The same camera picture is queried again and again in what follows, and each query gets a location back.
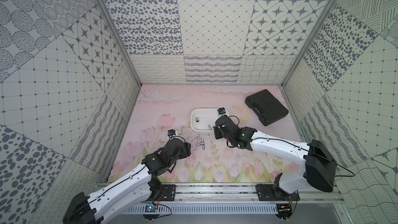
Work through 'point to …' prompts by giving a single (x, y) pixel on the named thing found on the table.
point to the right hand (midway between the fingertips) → (218, 126)
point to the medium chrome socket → (203, 143)
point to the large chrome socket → (197, 119)
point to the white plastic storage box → (202, 120)
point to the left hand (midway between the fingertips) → (187, 143)
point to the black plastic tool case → (268, 107)
